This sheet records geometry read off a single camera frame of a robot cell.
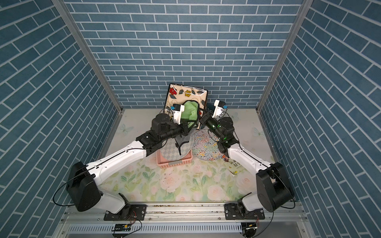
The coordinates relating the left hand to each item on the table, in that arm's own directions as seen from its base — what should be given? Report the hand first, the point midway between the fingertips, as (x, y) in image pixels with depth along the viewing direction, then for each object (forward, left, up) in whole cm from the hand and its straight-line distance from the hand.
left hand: (199, 123), depth 72 cm
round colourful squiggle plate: (+5, -5, -31) cm, 32 cm away
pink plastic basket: (-10, +20, -24) cm, 33 cm away
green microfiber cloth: (+4, +5, +3) cm, 7 cm away
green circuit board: (-39, +37, -35) cm, 64 cm away
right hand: (+6, +1, +4) cm, 7 cm away
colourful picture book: (-9, -23, -31) cm, 39 cm away
